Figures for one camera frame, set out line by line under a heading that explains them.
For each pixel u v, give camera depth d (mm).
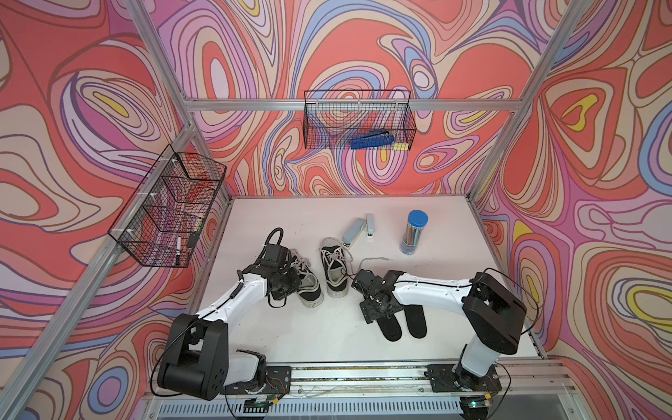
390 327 835
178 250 731
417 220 869
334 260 905
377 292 646
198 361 411
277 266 689
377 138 907
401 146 842
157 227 734
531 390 747
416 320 840
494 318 448
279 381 723
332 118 954
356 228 1046
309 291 839
